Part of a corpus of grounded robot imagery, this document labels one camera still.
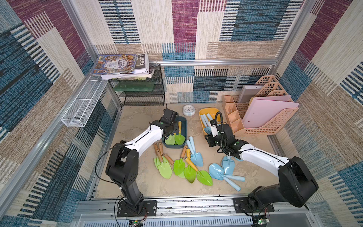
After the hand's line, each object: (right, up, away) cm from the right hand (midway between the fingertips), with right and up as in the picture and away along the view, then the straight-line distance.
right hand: (207, 133), depth 88 cm
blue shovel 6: (+5, -22, -4) cm, 23 cm away
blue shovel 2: (-9, -4, +8) cm, 13 cm away
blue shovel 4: (+13, -18, -2) cm, 22 cm away
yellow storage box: (+9, +15, +26) cm, 31 cm away
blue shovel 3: (+2, +8, +20) cm, 21 cm away
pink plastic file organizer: (+24, +16, +23) cm, 37 cm away
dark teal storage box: (-14, 0, +11) cm, 18 cm away
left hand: (-20, +4, +4) cm, 21 cm away
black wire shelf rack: (-49, +30, +27) cm, 63 cm away
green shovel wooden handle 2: (-26, -21, -2) cm, 33 cm away
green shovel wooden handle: (-31, -17, +1) cm, 35 cm away
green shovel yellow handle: (-23, -5, +9) cm, 25 cm away
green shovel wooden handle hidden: (-23, -16, +1) cm, 28 cm away
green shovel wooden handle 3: (-17, -19, 0) cm, 25 cm away
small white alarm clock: (-10, +16, +26) cm, 32 cm away
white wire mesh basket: (-82, +13, +3) cm, 83 cm away
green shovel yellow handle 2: (-4, -24, -5) cm, 24 cm away
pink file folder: (+30, +15, -4) cm, 34 cm away
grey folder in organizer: (+33, +29, +17) cm, 47 cm away
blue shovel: (-6, -15, +2) cm, 17 cm away
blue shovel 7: (+9, -8, -25) cm, 28 cm away
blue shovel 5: (+14, -24, -7) cm, 29 cm away
